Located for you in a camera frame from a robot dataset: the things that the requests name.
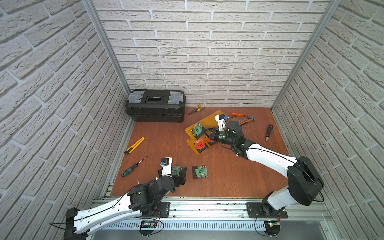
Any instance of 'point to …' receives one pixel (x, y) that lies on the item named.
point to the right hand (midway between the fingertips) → (204, 130)
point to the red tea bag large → (200, 145)
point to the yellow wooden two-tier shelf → (209, 123)
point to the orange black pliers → (251, 118)
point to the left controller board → (148, 224)
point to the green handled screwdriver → (128, 170)
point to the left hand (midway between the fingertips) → (182, 167)
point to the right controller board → (272, 227)
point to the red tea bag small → (208, 139)
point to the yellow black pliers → (196, 109)
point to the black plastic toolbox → (156, 105)
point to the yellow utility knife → (129, 150)
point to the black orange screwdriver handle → (269, 130)
